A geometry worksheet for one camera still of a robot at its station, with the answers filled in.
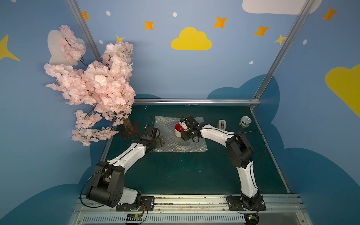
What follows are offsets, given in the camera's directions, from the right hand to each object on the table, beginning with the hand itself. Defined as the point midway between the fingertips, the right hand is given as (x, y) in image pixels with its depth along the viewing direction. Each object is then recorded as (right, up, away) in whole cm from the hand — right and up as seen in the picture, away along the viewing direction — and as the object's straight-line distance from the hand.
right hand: (185, 133), depth 99 cm
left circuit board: (-28, -42, -26) cm, 57 cm away
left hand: (-19, -3, -8) cm, 21 cm away
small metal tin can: (+46, +9, +6) cm, 47 cm away
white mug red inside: (-5, +3, -2) cm, 7 cm away
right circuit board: (+35, -43, -26) cm, 61 cm away
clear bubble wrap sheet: (-8, -8, -1) cm, 11 cm away
